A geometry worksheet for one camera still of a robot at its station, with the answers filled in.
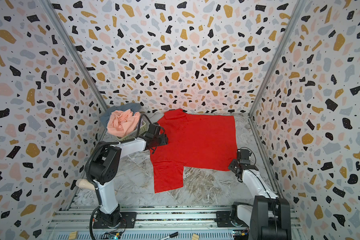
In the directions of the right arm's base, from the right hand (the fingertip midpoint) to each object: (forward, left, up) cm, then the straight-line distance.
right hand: (234, 162), depth 89 cm
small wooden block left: (-37, +80, -2) cm, 88 cm away
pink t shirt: (+26, +74, +5) cm, 79 cm away
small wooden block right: (-36, +24, -3) cm, 43 cm away
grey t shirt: (+42, +69, +5) cm, 81 cm away
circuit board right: (-35, +2, -5) cm, 35 cm away
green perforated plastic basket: (+25, +61, -1) cm, 66 cm away
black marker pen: (-36, +35, -4) cm, 50 cm away
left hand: (+17, +43, +2) cm, 46 cm away
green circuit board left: (-36, +63, -4) cm, 72 cm away
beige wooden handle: (-14, +84, 0) cm, 85 cm away
